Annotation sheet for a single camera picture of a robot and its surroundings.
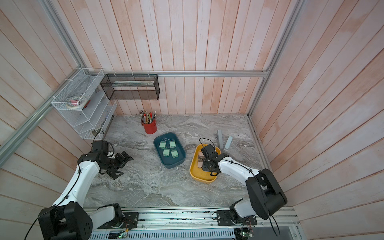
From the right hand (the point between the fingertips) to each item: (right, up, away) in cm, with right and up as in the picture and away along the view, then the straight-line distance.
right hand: (208, 165), depth 91 cm
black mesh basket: (-52, +52, +11) cm, 74 cm away
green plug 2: (-23, +12, +10) cm, 28 cm away
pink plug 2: (-5, +1, -1) cm, 5 cm away
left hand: (-45, +2, -10) cm, 46 cm away
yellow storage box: (-6, -5, -1) cm, 8 cm away
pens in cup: (-40, +30, +9) cm, 51 cm away
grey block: (+9, +15, +7) cm, 19 cm away
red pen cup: (-40, +23, +16) cm, 49 cm away
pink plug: (-4, +5, +3) cm, 8 cm away
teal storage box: (-25, +2, +1) cm, 25 cm away
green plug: (-30, +12, +9) cm, 34 cm away
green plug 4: (-21, +6, +5) cm, 23 cm away
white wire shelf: (-64, +27, -13) cm, 70 cm away
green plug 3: (-27, +7, +4) cm, 28 cm away
